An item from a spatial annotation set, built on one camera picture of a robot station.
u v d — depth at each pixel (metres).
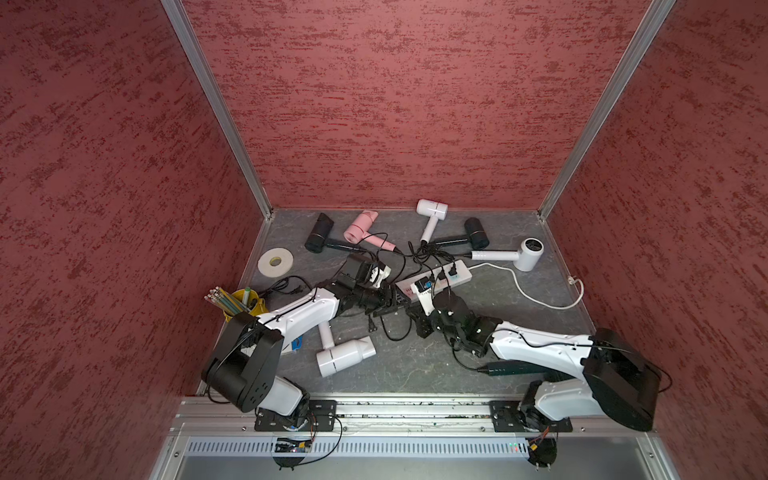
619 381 0.42
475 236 1.09
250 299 0.85
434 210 1.14
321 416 0.73
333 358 0.78
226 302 0.79
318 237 1.06
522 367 0.55
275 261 1.04
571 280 1.04
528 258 1.00
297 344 0.85
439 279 0.97
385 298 0.74
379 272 0.83
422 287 0.73
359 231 1.08
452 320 0.63
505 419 0.74
